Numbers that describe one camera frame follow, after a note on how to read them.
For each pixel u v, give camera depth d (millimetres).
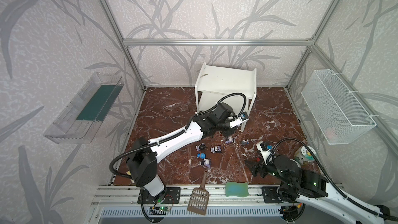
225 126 652
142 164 419
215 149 865
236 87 741
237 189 765
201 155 845
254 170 640
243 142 896
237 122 656
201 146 868
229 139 897
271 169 618
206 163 812
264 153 634
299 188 527
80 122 630
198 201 706
